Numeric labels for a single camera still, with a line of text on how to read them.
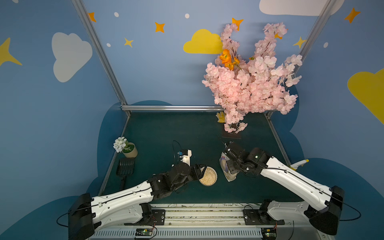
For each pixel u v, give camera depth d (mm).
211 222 735
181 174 529
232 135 1079
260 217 666
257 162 490
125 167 920
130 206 472
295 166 767
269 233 719
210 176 828
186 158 671
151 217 662
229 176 835
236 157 556
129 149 928
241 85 745
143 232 717
